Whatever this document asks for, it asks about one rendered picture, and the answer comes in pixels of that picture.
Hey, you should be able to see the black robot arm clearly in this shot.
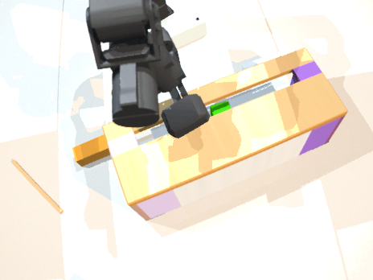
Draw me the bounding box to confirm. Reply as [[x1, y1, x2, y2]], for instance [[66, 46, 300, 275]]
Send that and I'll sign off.
[[85, 0, 174, 128]]

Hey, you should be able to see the small green block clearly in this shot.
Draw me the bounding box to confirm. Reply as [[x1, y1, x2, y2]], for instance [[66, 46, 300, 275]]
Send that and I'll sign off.
[[210, 101, 231, 116]]

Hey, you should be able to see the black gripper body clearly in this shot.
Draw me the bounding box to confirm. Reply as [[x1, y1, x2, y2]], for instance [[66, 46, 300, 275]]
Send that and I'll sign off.
[[155, 27, 210, 138]]

